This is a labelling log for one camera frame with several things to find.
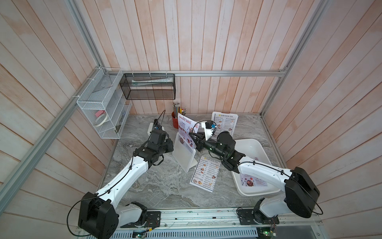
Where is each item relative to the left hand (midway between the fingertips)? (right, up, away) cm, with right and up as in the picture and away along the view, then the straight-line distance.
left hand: (170, 144), depth 82 cm
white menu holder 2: (+26, +18, +13) cm, 34 cm away
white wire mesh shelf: (-36, +25, -4) cm, 44 cm away
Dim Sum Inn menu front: (+21, -19, +8) cm, 29 cm away
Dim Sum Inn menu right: (+34, +13, +13) cm, 39 cm away
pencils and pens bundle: (+2, +23, +22) cm, 31 cm away
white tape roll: (-38, +11, -4) cm, 40 cm away
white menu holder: (+7, -5, +1) cm, 9 cm away
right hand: (+11, +7, -9) cm, 16 cm away
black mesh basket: (-18, +40, +22) cm, 49 cm away
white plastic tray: (+55, -4, +14) cm, 57 cm away
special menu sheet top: (+9, +11, -11) cm, 18 cm away
